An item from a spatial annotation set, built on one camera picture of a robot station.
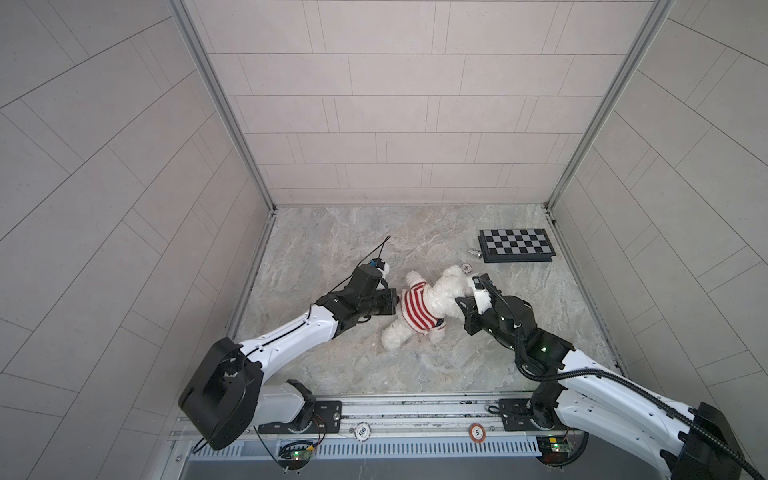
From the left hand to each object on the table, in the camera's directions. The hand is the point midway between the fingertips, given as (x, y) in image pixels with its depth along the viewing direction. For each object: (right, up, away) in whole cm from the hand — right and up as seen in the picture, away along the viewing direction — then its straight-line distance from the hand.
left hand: (407, 298), depth 81 cm
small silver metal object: (+24, +11, +20) cm, 33 cm away
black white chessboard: (+38, +13, +20) cm, 45 cm away
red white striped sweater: (+3, -3, -5) cm, 6 cm away
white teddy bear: (+9, +2, -5) cm, 10 cm away
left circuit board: (-25, -31, -16) cm, 43 cm away
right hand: (+12, 0, -4) cm, 13 cm away
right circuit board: (+33, -32, -13) cm, 48 cm away
